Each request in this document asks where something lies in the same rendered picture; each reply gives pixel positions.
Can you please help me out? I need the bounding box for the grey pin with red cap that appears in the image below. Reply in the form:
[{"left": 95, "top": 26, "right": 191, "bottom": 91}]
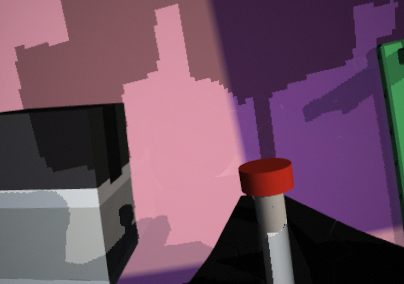
[{"left": 238, "top": 158, "right": 295, "bottom": 284}]

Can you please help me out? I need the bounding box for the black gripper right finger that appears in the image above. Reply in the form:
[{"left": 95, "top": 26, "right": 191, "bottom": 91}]
[{"left": 284, "top": 195, "right": 404, "bottom": 284}]

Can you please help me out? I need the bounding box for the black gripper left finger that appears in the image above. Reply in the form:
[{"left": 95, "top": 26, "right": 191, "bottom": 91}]
[{"left": 188, "top": 195, "right": 267, "bottom": 284}]

